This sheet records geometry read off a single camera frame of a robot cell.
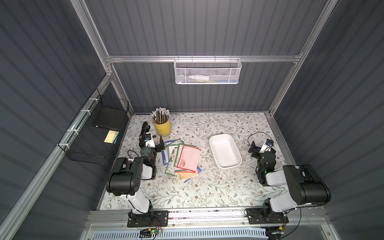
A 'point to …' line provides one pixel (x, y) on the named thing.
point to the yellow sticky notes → (111, 137)
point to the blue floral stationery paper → (165, 152)
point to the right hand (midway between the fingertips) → (261, 143)
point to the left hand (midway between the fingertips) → (153, 137)
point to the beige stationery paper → (182, 176)
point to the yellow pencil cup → (163, 129)
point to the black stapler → (145, 129)
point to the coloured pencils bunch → (160, 115)
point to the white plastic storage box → (225, 150)
